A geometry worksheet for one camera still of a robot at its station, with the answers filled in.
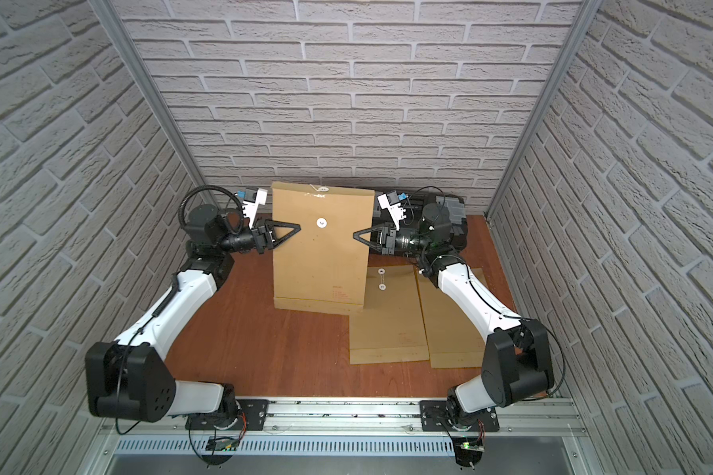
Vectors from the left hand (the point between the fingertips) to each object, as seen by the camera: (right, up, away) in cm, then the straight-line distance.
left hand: (303, 228), depth 68 cm
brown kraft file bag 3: (+42, -33, +19) cm, 56 cm away
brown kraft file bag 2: (+23, -30, +22) cm, 43 cm away
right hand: (+13, -2, +1) cm, 13 cm away
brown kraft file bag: (+4, -10, +2) cm, 11 cm away
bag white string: (+20, -19, +29) cm, 40 cm away
